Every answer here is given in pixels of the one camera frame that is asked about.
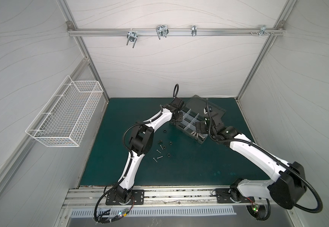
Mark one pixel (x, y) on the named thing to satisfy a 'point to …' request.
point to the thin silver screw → (154, 159)
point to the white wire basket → (64, 118)
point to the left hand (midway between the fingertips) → (180, 116)
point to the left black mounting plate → (137, 198)
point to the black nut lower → (168, 154)
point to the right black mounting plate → (231, 195)
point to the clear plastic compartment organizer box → (193, 112)
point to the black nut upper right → (164, 130)
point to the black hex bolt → (161, 141)
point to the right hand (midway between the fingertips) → (207, 119)
